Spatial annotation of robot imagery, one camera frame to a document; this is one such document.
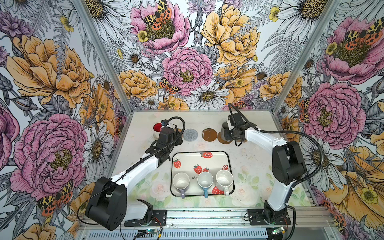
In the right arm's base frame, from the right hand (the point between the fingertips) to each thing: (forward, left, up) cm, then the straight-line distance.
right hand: (227, 139), depth 95 cm
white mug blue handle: (-23, +15, -6) cm, 29 cm away
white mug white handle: (-23, +4, -6) cm, 24 cm away
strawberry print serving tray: (-11, +22, -9) cm, 26 cm away
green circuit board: (-46, +44, -9) cm, 65 cm away
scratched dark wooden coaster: (+9, +11, -7) cm, 16 cm away
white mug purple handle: (-24, +29, -5) cm, 38 cm away
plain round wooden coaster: (+3, +3, -5) cm, 7 cm away
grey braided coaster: (+9, +24, -6) cm, 26 cm away
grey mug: (+6, +2, +5) cm, 8 cm away
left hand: (-3, +31, +8) cm, 32 cm away
